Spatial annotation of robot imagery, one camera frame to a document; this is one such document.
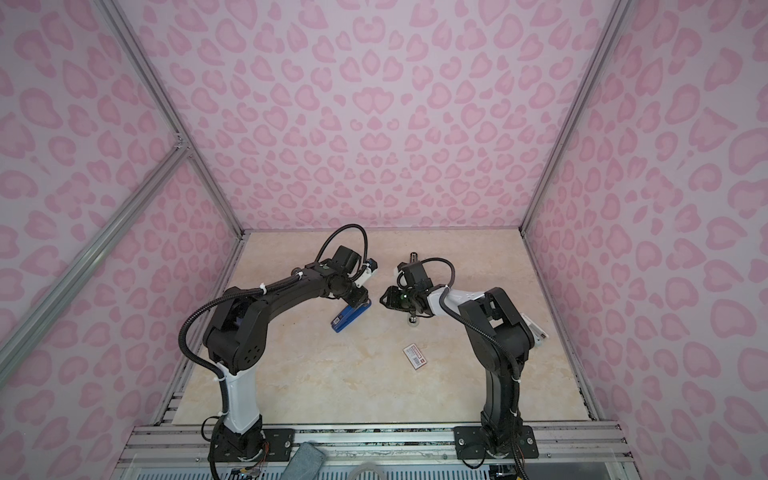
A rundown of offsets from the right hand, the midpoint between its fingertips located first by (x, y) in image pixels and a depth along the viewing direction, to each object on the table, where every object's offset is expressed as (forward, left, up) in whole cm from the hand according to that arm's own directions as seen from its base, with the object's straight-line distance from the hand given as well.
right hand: (384, 297), depth 95 cm
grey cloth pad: (-44, +16, -1) cm, 47 cm away
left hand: (+2, +6, +1) cm, 6 cm away
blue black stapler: (-6, +11, -1) cm, 12 cm away
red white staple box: (-17, -10, -5) cm, 20 cm away
